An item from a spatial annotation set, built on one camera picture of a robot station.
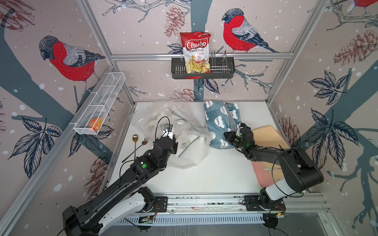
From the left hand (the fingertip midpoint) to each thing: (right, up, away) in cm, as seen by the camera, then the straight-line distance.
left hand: (174, 132), depth 73 cm
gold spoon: (-30, -7, +24) cm, 39 cm away
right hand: (+29, -3, +20) cm, 35 cm away
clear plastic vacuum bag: (+11, -17, +18) cm, 27 cm away
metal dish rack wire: (+27, +39, +22) cm, 52 cm away
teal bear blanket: (+29, +7, +22) cm, 36 cm away
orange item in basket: (-35, +5, -7) cm, 36 cm away
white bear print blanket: (+5, +1, +23) cm, 24 cm away
